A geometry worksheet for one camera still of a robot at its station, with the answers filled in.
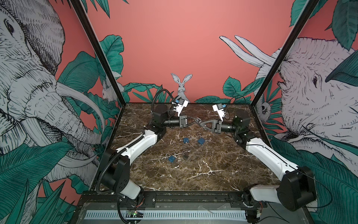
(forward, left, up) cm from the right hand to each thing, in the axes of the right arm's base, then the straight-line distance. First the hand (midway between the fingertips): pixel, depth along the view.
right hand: (201, 126), depth 67 cm
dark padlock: (+3, +2, 0) cm, 4 cm away
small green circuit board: (-33, +34, -31) cm, 57 cm away
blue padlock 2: (+10, -4, -32) cm, 34 cm away
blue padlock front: (-4, +17, -31) cm, 35 cm away
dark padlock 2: (-2, +7, -32) cm, 33 cm away
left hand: (+2, +1, +1) cm, 3 cm away
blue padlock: (+9, +7, -31) cm, 33 cm away
